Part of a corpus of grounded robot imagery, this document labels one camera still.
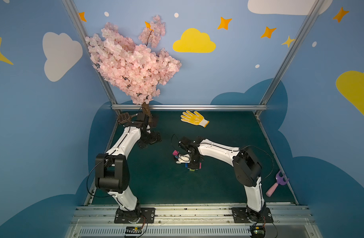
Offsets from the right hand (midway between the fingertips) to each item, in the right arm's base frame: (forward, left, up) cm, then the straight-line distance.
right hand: (194, 162), depth 91 cm
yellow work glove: (+40, -1, -3) cm, 40 cm away
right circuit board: (-33, -33, -6) cm, 47 cm away
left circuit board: (-36, +30, -5) cm, 47 cm away
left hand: (+8, +25, +9) cm, 28 cm away
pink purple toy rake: (-7, -52, -3) cm, 52 cm away
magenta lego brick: (+6, +12, -1) cm, 14 cm away
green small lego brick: (-5, +1, -1) cm, 5 cm away
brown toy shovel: (+34, +57, 0) cm, 66 cm away
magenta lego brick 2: (-3, -3, +3) cm, 6 cm away
